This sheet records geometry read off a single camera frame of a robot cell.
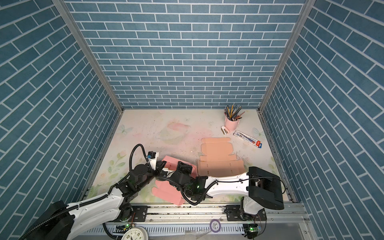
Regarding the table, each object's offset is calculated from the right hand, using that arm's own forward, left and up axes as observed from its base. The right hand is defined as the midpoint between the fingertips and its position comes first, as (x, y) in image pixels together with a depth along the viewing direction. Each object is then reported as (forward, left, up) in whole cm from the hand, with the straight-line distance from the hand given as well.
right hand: (178, 163), depth 79 cm
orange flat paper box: (+8, -22, -12) cm, 26 cm away
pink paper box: (-11, +7, -12) cm, 18 cm away
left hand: (+2, +7, -4) cm, 8 cm away
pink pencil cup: (+35, -31, -8) cm, 48 cm away
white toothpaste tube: (+27, -43, -12) cm, 52 cm away
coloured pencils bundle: (+41, -31, -2) cm, 52 cm away
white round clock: (-31, +15, -8) cm, 35 cm away
